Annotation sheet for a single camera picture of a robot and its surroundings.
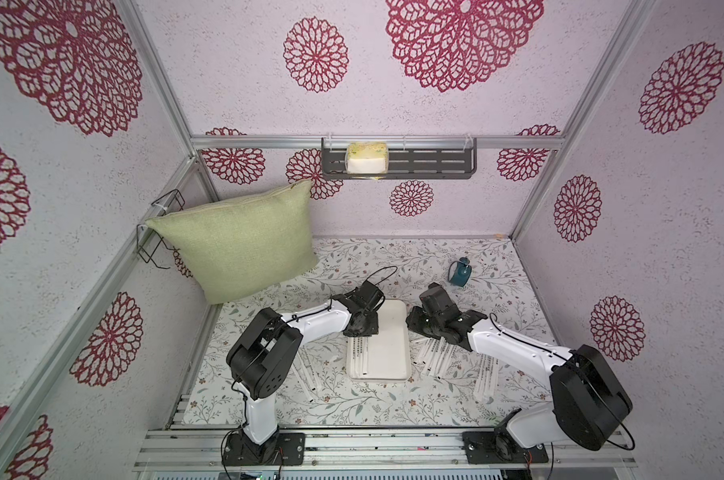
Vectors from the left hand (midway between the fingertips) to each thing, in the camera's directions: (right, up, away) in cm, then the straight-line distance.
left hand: (369, 329), depth 93 cm
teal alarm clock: (+32, +17, +8) cm, 37 cm away
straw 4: (+33, -12, -7) cm, 36 cm away
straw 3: (-2, -7, -4) cm, 8 cm away
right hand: (+10, +5, -5) cm, 12 cm away
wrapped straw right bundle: (+20, -7, -3) cm, 21 cm away
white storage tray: (+5, -7, -3) cm, 9 cm away
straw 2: (-5, -8, -3) cm, 10 cm away
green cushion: (-34, +26, -13) cm, 45 cm away
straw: (-18, -12, -7) cm, 23 cm away
